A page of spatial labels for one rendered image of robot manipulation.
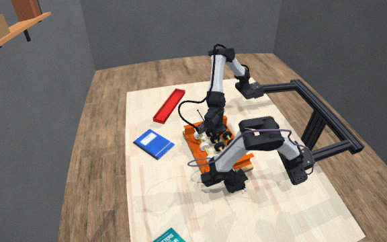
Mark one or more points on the teal paperback book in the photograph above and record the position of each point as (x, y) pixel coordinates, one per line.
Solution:
(169, 236)

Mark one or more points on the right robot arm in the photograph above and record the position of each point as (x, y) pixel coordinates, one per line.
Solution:
(216, 100)

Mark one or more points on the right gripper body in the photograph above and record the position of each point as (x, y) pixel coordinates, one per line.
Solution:
(218, 128)

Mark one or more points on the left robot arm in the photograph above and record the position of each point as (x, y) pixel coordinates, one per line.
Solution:
(266, 141)

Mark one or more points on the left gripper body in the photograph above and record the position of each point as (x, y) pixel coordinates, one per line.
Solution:
(237, 182)

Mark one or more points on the blue notebook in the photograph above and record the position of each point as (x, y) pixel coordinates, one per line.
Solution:
(154, 144)

